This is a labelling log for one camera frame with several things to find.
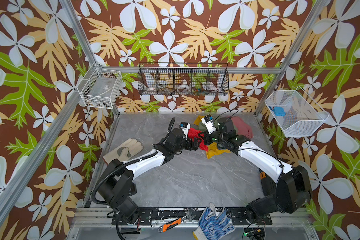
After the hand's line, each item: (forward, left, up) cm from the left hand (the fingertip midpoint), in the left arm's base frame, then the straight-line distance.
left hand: (195, 137), depth 83 cm
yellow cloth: (+2, -14, -16) cm, 21 cm away
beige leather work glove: (+3, +42, -18) cm, 46 cm away
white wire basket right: (+10, -57, +10) cm, 58 cm away
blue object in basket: (+14, -50, +8) cm, 52 cm away
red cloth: (+1, +1, +2) cm, 3 cm away
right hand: (+1, -2, +2) cm, 3 cm away
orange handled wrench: (-40, +14, -17) cm, 46 cm away
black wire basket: (+38, +7, +13) cm, 41 cm away
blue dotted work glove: (-41, -7, -17) cm, 45 cm away
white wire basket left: (+24, +56, +15) cm, 63 cm away
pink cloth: (+17, -36, -13) cm, 42 cm away
